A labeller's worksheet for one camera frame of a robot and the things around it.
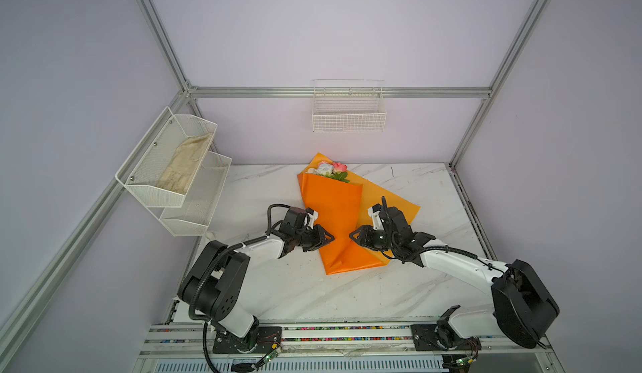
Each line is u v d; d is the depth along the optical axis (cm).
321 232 80
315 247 80
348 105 96
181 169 79
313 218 86
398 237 65
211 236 96
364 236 78
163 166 78
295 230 73
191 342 75
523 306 42
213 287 45
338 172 114
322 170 110
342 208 101
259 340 72
